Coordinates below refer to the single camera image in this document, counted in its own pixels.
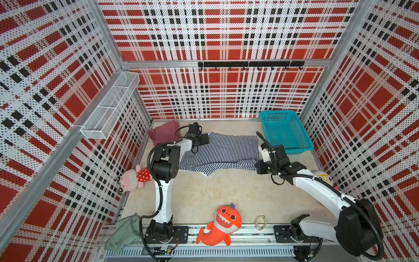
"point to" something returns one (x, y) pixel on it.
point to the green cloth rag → (126, 231)
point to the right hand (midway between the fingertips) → (257, 165)
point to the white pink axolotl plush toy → (325, 177)
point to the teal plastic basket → (285, 127)
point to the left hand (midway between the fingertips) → (205, 138)
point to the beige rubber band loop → (256, 222)
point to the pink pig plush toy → (131, 179)
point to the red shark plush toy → (227, 219)
